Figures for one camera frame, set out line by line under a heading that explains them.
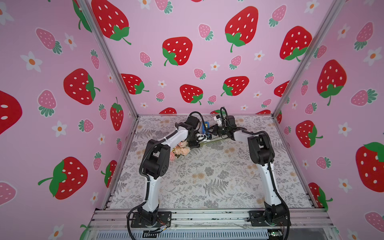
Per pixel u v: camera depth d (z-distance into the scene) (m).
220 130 0.97
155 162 0.55
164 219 0.74
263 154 0.65
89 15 0.70
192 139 0.85
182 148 0.93
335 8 0.69
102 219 0.75
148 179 0.57
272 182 0.65
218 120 1.01
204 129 1.07
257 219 0.73
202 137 0.85
